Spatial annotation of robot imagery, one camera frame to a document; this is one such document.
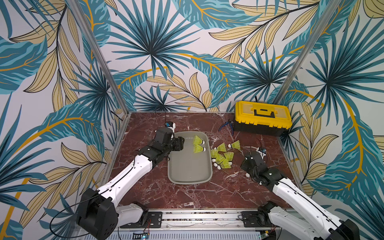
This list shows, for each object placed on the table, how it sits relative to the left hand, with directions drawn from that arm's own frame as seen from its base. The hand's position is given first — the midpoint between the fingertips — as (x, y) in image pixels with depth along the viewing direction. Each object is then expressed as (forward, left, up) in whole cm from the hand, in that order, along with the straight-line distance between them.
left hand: (179, 141), depth 81 cm
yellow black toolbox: (+21, -54, -3) cm, 58 cm away
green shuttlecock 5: (0, -21, -15) cm, 26 cm away
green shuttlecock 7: (-6, -27, -15) cm, 31 cm away
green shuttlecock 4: (+6, -26, -15) cm, 31 cm away
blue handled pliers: (+29, -36, -18) cm, 50 cm away
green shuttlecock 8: (0, -31, -15) cm, 34 cm away
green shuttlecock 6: (-2, -24, -14) cm, 28 cm away
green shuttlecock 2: (+5, -11, -14) cm, 19 cm away
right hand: (-8, -38, -8) cm, 40 cm away
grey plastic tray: (-8, -4, -16) cm, 18 cm away
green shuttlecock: (+10, -10, -14) cm, 20 cm away
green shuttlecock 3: (+8, -36, -15) cm, 40 cm away
